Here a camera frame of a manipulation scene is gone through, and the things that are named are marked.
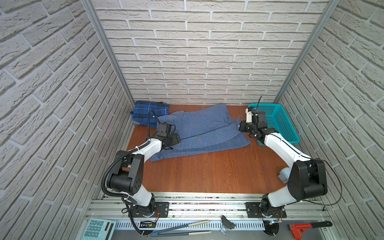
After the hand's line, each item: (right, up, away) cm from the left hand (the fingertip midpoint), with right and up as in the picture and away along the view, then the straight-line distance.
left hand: (175, 137), depth 94 cm
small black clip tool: (+29, -39, -25) cm, 54 cm away
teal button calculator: (-31, -40, -27) cm, 57 cm away
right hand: (+42, +10, -5) cm, 43 cm away
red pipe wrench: (+61, -40, -26) cm, 78 cm away
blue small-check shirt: (+17, +5, +3) cm, 18 cm away
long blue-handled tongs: (-4, -42, -27) cm, 50 cm away
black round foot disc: (+50, -42, -24) cm, 70 cm away
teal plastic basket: (+75, +12, +15) cm, 78 cm away
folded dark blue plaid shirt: (-25, +16, +6) cm, 30 cm away
